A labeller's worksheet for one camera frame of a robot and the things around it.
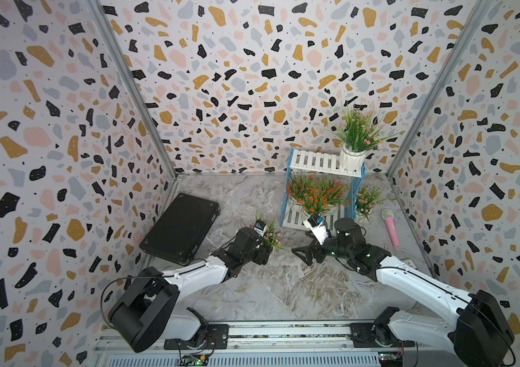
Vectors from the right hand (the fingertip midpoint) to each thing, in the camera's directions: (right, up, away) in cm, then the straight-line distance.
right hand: (302, 241), depth 78 cm
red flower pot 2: (+15, +16, +14) cm, 26 cm away
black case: (-49, +1, +18) cm, 52 cm away
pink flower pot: (-10, +1, +3) cm, 10 cm away
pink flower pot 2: (+28, +15, +15) cm, 35 cm away
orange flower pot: (+6, +13, +11) cm, 18 cm away
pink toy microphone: (+42, +7, +24) cm, 49 cm away
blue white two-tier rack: (+9, +19, +17) cm, 27 cm away
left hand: (-12, -3, +10) cm, 16 cm away
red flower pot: (-1, +19, +14) cm, 24 cm away
